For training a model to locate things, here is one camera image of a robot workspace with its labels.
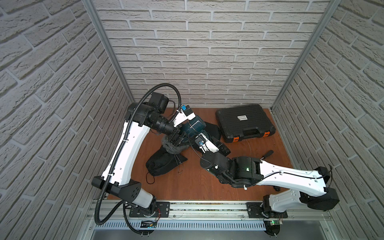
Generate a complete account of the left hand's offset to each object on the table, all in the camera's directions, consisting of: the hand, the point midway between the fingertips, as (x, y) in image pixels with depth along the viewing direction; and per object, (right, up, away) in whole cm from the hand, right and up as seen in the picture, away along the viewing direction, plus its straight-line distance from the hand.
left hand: (191, 135), depth 61 cm
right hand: (+9, -3, +2) cm, 10 cm away
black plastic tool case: (+36, +6, +42) cm, 56 cm away
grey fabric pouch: (-10, -11, +21) cm, 26 cm away
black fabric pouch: (+14, 0, +42) cm, 44 cm away
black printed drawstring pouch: (-17, -17, +22) cm, 33 cm away
